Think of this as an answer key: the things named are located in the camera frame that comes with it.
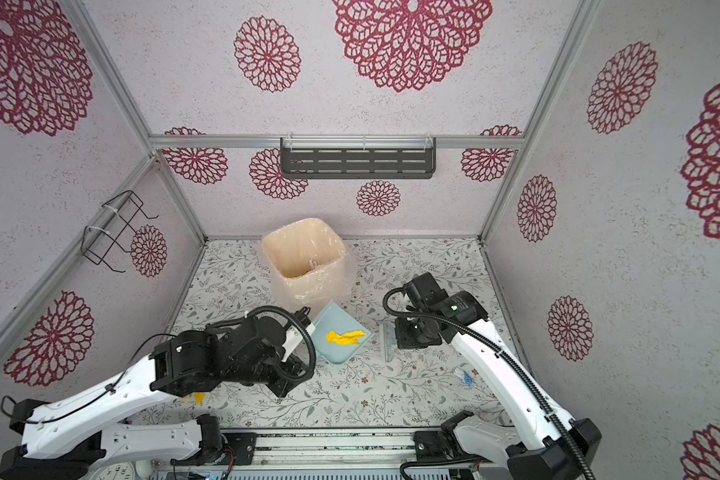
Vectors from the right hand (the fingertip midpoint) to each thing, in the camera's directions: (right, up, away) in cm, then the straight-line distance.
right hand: (400, 334), depth 73 cm
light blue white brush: (-2, -3, +9) cm, 9 cm away
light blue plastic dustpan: (-16, +5, -6) cm, 17 cm away
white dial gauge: (-64, -30, -5) cm, 71 cm away
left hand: (-21, -7, -10) cm, 24 cm away
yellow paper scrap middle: (-13, +1, -8) cm, 15 cm away
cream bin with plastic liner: (-27, +17, +30) cm, 44 cm away
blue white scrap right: (+21, -16, +12) cm, 29 cm away
